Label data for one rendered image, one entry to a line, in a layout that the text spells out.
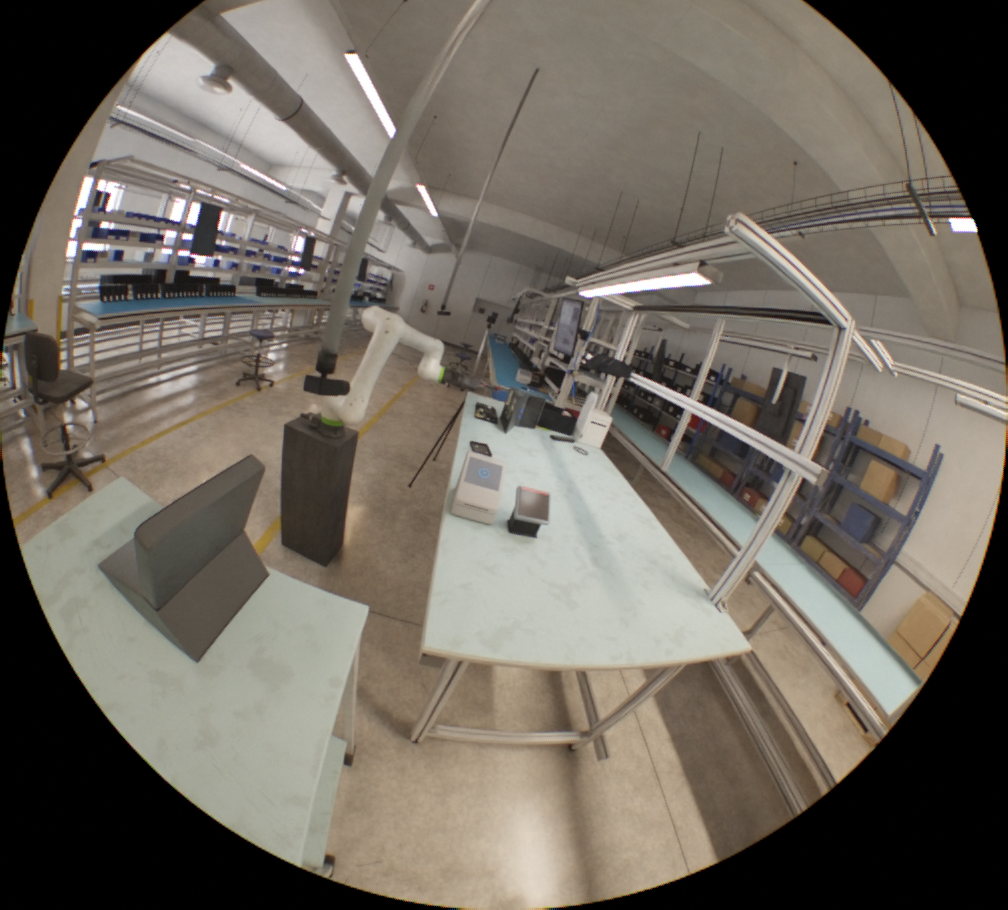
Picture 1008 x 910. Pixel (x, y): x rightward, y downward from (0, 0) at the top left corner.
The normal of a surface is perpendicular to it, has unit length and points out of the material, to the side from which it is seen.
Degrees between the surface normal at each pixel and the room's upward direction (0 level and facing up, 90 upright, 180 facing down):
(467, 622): 0
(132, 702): 0
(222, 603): 58
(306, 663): 0
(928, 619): 90
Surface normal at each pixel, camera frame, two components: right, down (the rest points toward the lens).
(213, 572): 0.97, -0.22
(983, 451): -0.95, -0.29
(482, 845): 0.32, -0.92
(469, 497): 0.26, -0.52
